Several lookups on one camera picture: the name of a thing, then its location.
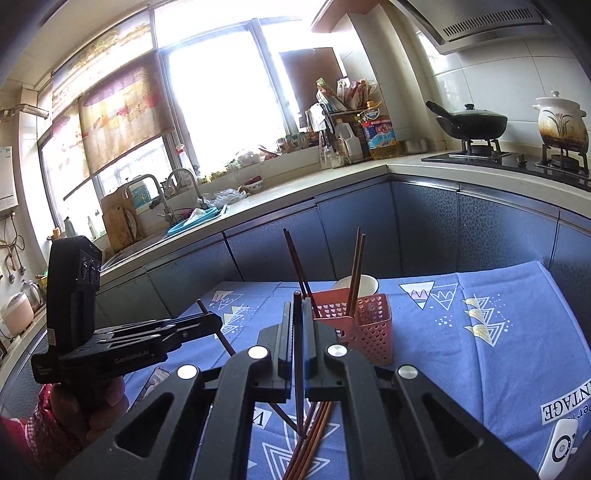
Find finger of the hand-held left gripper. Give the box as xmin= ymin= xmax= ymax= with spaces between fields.
xmin=108 ymin=329 xmax=221 ymax=357
xmin=95 ymin=311 xmax=223 ymax=341

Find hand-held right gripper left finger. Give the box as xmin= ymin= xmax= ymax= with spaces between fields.
xmin=55 ymin=300 xmax=297 ymax=480

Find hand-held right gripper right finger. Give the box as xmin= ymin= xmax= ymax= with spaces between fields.
xmin=301 ymin=296 xmax=540 ymax=480

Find brown wooden chopstick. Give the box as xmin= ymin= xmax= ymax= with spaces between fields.
xmin=283 ymin=229 xmax=318 ymax=320
xmin=196 ymin=299 xmax=308 ymax=439
xmin=288 ymin=229 xmax=321 ymax=318
xmin=352 ymin=234 xmax=367 ymax=320
xmin=347 ymin=226 xmax=362 ymax=320

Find pink plastic utensil holder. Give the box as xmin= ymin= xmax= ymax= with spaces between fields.
xmin=311 ymin=287 xmax=394 ymax=366

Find pile of wooden chopsticks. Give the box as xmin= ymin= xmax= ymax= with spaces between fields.
xmin=281 ymin=401 xmax=334 ymax=480

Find person's left forearm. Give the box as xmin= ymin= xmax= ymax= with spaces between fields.
xmin=0 ymin=383 xmax=86 ymax=480

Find person's left hand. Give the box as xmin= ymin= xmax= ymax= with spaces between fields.
xmin=48 ymin=375 xmax=130 ymax=448

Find steel electric kettle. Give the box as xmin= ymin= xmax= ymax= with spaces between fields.
xmin=21 ymin=279 xmax=45 ymax=313

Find smartphone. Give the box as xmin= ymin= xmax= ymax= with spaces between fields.
xmin=134 ymin=367 xmax=171 ymax=407

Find white rice cooker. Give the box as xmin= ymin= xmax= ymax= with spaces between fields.
xmin=0 ymin=292 xmax=35 ymax=339

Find wooden cutting board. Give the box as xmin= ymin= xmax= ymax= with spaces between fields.
xmin=100 ymin=187 xmax=146 ymax=254

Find white cup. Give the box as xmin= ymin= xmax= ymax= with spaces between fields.
xmin=331 ymin=274 xmax=380 ymax=296

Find blue plastic basin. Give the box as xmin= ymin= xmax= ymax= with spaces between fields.
xmin=166 ymin=208 xmax=221 ymax=237

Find white water heater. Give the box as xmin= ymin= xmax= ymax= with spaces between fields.
xmin=0 ymin=145 xmax=20 ymax=214

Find clear plastic bag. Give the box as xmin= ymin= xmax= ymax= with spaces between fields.
xmin=203 ymin=188 xmax=248 ymax=209

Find square steel faucet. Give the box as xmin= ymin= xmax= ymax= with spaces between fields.
xmin=124 ymin=174 xmax=177 ymax=228

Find grey kitchen counter cabinets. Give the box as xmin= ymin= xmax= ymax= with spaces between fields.
xmin=0 ymin=161 xmax=591 ymax=416

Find curved steel faucet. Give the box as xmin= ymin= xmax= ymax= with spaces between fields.
xmin=166 ymin=167 xmax=209 ymax=212

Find blue printed tablecloth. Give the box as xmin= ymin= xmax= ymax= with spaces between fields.
xmin=124 ymin=261 xmax=591 ymax=480

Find spray bottle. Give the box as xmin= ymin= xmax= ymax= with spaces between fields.
xmin=175 ymin=144 xmax=195 ymax=177

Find patterned window blind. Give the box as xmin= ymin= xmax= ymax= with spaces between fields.
xmin=48 ymin=14 xmax=176 ymax=199

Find row of spice jars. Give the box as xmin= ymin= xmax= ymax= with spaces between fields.
xmin=276 ymin=133 xmax=325 ymax=156

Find white plastic jug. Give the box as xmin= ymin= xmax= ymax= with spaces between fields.
xmin=333 ymin=119 xmax=365 ymax=166

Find yellow cooking oil bottle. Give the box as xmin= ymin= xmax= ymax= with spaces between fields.
xmin=360 ymin=100 xmax=399 ymax=161

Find cluttered kitchen rack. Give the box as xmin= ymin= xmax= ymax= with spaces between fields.
xmin=302 ymin=78 xmax=384 ymax=162

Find white remote device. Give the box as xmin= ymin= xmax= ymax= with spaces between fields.
xmin=538 ymin=419 xmax=580 ymax=480

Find black gas stove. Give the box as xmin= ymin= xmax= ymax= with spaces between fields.
xmin=421 ymin=137 xmax=591 ymax=190

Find brown cardboard sheet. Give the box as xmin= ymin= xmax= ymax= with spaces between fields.
xmin=279 ymin=46 xmax=347 ymax=114

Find black wok with lid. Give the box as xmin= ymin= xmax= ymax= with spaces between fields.
xmin=425 ymin=100 xmax=509 ymax=140

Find cream ceramic pot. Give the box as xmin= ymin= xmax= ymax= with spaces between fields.
xmin=532 ymin=91 xmax=589 ymax=151

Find steel range hood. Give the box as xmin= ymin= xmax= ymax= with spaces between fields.
xmin=392 ymin=0 xmax=557 ymax=56

